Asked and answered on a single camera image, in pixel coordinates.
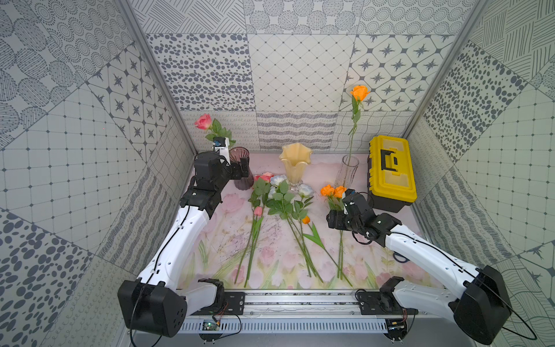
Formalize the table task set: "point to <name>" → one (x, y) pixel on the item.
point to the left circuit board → (210, 324)
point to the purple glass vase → (235, 153)
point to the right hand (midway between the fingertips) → (337, 220)
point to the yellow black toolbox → (391, 181)
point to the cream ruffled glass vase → (295, 157)
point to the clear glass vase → (343, 178)
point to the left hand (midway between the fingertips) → (233, 153)
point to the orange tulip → (316, 239)
